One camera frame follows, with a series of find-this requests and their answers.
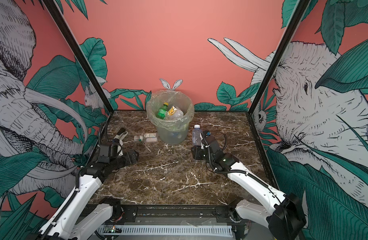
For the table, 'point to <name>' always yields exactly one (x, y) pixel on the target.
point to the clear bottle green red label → (172, 110)
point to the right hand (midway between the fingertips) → (191, 147)
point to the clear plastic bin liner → (174, 97)
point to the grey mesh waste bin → (179, 137)
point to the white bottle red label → (178, 114)
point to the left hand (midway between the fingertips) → (131, 153)
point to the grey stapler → (121, 134)
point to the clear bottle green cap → (147, 137)
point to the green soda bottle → (162, 112)
